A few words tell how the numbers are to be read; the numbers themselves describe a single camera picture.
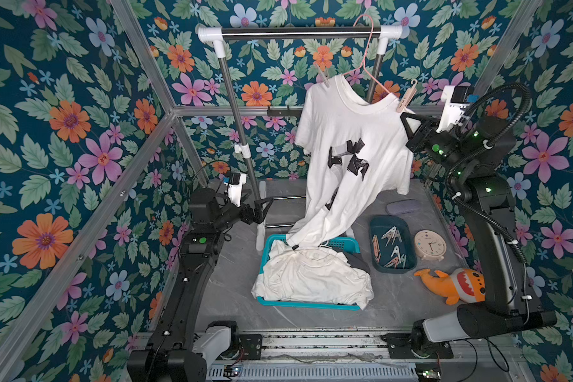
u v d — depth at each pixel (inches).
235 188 24.2
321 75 26.6
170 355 14.6
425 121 19.4
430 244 36.9
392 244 37.8
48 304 18.8
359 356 28.8
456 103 17.9
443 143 19.0
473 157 16.4
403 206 42.0
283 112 36.0
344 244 35.1
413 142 19.7
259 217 25.1
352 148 27.8
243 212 24.7
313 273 31.4
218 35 20.2
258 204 24.5
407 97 20.8
